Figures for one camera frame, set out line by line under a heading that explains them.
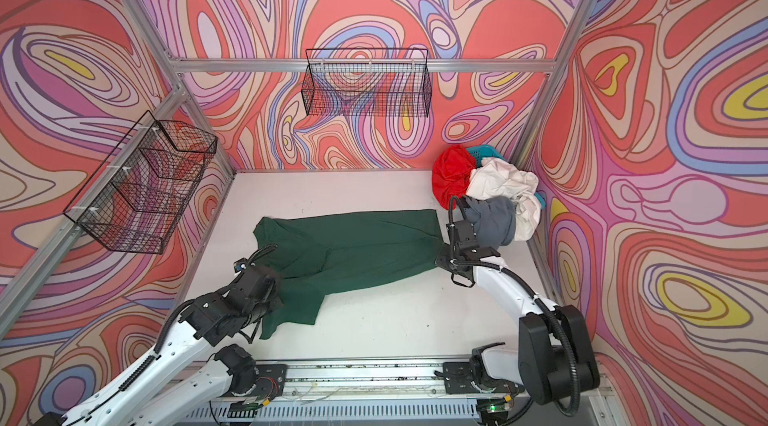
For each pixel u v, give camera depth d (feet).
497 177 3.18
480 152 3.77
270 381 2.38
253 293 1.89
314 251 3.15
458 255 2.18
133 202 2.40
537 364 1.35
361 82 3.06
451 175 3.36
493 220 2.95
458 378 2.41
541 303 1.47
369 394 2.37
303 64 5.91
